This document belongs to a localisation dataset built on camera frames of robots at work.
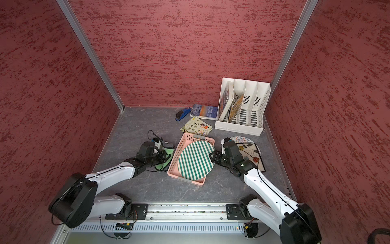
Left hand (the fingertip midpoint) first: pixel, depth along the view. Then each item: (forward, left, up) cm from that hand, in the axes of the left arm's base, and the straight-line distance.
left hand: (170, 158), depth 88 cm
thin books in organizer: (+33, -35, +19) cm, 51 cm away
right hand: (-3, -24, +6) cm, 24 cm away
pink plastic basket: (+15, -8, -3) cm, 17 cm away
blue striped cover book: (+42, -21, -4) cm, 47 cm away
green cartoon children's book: (+28, -15, -5) cm, 32 cm away
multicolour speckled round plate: (+16, -48, -4) cm, 51 cm away
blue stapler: (+37, -3, -1) cm, 37 cm away
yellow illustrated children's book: (+38, -44, +4) cm, 58 cm away
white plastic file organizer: (+43, -51, +2) cm, 67 cm away
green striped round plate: (-2, -15, 0) cm, 15 cm away
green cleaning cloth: (-5, +5, 0) cm, 7 cm away
